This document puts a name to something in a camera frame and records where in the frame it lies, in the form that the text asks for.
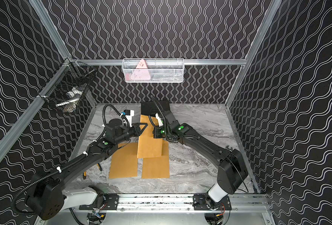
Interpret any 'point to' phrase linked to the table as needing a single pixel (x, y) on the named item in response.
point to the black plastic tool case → (150, 108)
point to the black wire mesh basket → (67, 90)
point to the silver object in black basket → (73, 97)
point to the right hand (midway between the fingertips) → (152, 131)
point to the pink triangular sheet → (141, 72)
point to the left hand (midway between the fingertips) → (147, 122)
